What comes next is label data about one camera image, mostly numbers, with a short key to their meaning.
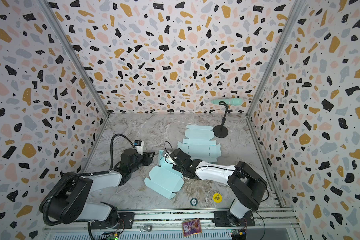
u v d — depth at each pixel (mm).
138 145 797
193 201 797
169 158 761
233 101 838
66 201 426
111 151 662
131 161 704
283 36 812
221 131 1103
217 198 812
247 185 451
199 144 1114
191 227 711
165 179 877
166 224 731
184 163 659
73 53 852
